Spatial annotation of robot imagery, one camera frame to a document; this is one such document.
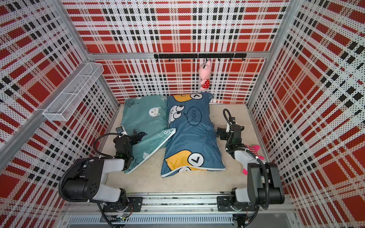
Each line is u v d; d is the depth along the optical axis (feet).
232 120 2.49
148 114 3.43
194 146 2.73
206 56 2.90
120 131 2.51
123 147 2.26
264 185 1.30
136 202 2.47
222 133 2.70
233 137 2.26
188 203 2.47
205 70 2.98
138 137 2.82
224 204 2.36
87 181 1.45
